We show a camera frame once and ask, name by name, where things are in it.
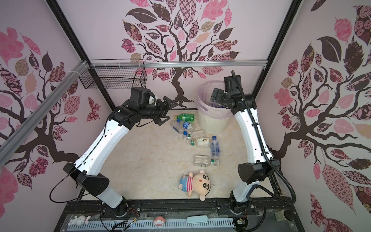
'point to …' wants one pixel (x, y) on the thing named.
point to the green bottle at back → (185, 117)
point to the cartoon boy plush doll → (199, 184)
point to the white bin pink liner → (213, 119)
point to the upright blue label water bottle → (215, 148)
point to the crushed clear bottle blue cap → (178, 127)
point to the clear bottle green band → (195, 133)
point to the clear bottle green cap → (202, 161)
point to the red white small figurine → (159, 221)
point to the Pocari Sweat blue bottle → (187, 125)
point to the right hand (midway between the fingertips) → (222, 94)
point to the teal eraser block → (197, 219)
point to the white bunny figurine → (79, 221)
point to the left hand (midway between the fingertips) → (175, 111)
